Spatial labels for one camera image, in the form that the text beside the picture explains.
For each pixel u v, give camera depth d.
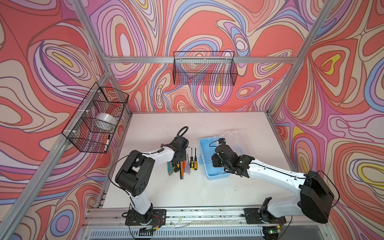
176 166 0.89
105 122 0.69
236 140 0.92
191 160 0.92
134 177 0.47
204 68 0.96
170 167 0.89
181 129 0.79
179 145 0.75
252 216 0.73
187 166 0.90
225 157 0.62
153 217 0.73
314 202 0.40
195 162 0.93
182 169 0.90
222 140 0.75
